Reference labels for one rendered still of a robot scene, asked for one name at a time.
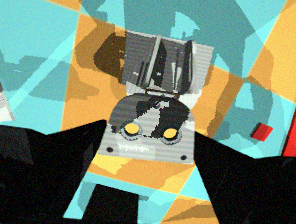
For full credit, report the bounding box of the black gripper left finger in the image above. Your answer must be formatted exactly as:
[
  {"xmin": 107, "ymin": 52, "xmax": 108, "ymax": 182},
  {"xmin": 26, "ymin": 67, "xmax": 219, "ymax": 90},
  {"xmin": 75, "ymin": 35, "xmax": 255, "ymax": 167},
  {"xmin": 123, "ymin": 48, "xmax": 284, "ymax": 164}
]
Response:
[{"xmin": 0, "ymin": 119, "xmax": 107, "ymax": 217}]

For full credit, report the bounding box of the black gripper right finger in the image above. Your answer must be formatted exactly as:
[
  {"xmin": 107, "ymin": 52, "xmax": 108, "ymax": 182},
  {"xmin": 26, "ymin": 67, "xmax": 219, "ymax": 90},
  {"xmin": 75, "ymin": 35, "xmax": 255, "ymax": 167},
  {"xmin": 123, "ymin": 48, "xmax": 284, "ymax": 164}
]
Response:
[{"xmin": 193, "ymin": 131, "xmax": 296, "ymax": 224}]

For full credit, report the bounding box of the red flat plate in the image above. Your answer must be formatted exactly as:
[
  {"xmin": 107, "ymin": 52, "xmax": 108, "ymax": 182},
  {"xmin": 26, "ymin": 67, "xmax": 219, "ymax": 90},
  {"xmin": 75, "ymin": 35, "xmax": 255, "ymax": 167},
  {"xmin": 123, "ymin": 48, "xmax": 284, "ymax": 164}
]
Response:
[{"xmin": 281, "ymin": 106, "xmax": 296, "ymax": 157}]

